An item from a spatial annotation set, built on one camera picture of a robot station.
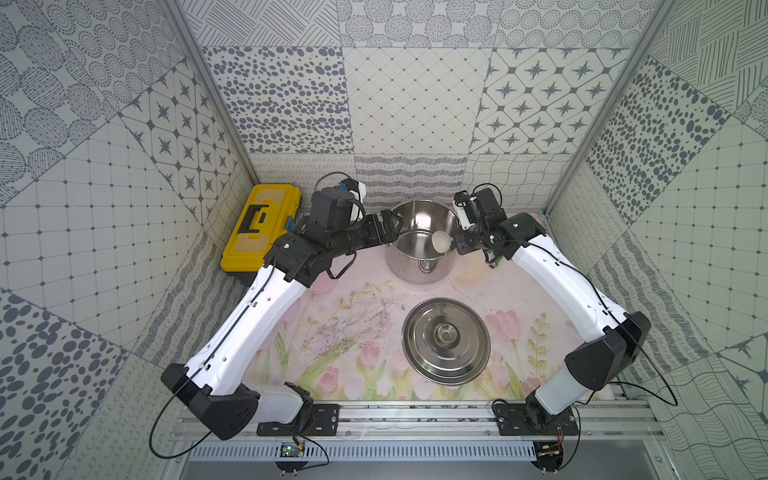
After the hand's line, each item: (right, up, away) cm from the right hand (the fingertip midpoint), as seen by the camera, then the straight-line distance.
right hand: (466, 239), depth 79 cm
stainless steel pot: (-14, -6, +11) cm, 19 cm away
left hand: (-21, +5, -14) cm, 25 cm away
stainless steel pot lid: (-4, -30, +7) cm, 31 cm away
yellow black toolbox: (-61, +8, +17) cm, 64 cm away
